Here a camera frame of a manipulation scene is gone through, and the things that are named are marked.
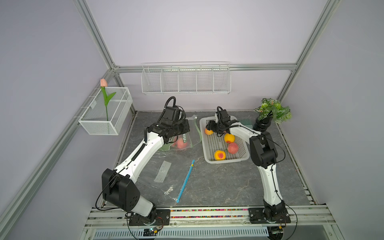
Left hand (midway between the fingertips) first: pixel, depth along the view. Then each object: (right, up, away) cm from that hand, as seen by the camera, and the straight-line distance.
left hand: (189, 127), depth 80 cm
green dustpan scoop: (+43, +3, +33) cm, 54 cm away
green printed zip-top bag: (-1, -7, +1) cm, 7 cm away
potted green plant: (+47, +10, +6) cm, 48 cm away
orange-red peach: (+11, -4, +19) cm, 23 cm away
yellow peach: (+25, -8, +17) cm, 31 cm away
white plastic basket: (+14, -12, +22) cm, 28 cm away
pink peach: (-6, -10, +6) cm, 13 cm away
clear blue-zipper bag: (-13, -28, +9) cm, 32 cm away
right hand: (+12, 0, +25) cm, 27 cm away
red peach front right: (+27, -13, +12) cm, 32 cm away
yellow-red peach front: (+18, -17, +9) cm, 26 cm away
